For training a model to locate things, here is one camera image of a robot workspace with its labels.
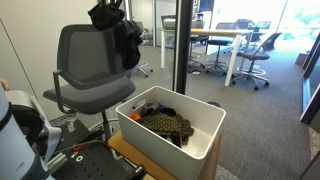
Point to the small red tool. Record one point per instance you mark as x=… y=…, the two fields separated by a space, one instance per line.
x=79 y=147

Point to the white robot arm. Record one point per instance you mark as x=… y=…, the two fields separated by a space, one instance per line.
x=16 y=146

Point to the wooden side table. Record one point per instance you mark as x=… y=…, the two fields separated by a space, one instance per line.
x=133 y=153

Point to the zebra pattern cloth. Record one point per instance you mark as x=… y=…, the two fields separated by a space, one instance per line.
x=151 y=108

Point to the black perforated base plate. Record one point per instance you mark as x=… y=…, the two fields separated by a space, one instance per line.
x=93 y=163

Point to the dark swivel stool chair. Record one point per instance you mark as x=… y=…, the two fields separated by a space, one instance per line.
x=255 y=55

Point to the black office chair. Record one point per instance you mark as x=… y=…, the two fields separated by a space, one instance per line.
x=218 y=43

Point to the white plastic storage bin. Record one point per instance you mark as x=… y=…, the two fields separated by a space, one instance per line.
x=160 y=146

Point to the black shirt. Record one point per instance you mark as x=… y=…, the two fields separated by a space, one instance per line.
x=105 y=16

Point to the dark glass partition frame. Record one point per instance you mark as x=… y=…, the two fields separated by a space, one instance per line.
x=311 y=86

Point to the orange cloth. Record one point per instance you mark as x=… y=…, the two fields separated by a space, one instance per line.
x=135 y=116

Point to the computer monitor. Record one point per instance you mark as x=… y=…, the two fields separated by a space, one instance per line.
x=264 y=25

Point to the white wooden-top table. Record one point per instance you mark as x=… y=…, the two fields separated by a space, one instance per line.
x=230 y=33

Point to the olive polka dot cloth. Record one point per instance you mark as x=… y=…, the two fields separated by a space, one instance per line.
x=166 y=125

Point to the grey mesh office chair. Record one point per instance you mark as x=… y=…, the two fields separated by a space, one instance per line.
x=90 y=90

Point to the person's hand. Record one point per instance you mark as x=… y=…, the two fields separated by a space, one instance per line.
x=4 y=85

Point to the black crumpled garment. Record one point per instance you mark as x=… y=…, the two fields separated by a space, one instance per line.
x=128 y=43

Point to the grey background office chair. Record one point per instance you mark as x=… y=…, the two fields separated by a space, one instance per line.
x=145 y=66

